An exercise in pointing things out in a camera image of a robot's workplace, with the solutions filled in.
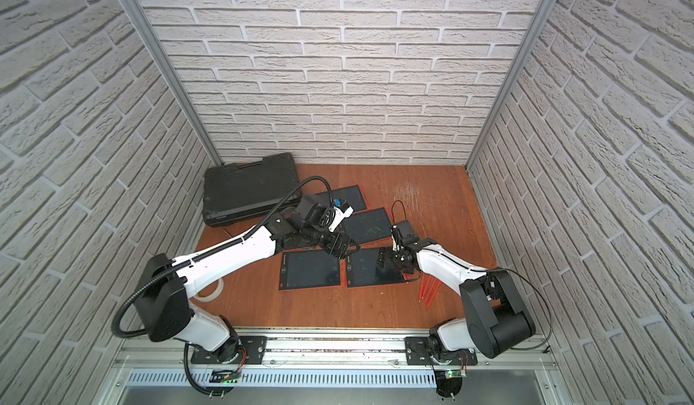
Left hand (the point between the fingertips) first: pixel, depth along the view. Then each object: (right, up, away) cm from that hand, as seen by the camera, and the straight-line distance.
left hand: (354, 240), depth 77 cm
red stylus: (+22, -17, +8) cm, 28 cm away
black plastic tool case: (-48, +14, +25) cm, 56 cm away
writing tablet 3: (+3, -12, +12) cm, 18 cm away
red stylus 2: (+24, -17, +8) cm, 30 cm away
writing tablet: (+5, +1, +22) cm, 23 cm away
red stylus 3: (+24, -21, +6) cm, 32 cm away
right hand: (+12, -10, +12) cm, 20 cm away
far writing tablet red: (-1, +12, +34) cm, 36 cm away
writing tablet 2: (-16, -12, +12) cm, 24 cm away
